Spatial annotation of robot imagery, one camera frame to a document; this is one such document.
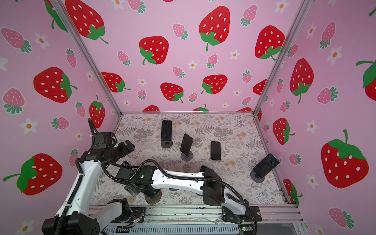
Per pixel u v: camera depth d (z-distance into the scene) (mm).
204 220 731
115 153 684
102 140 594
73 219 383
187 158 949
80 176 457
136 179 517
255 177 866
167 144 1018
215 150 982
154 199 766
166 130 976
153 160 529
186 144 906
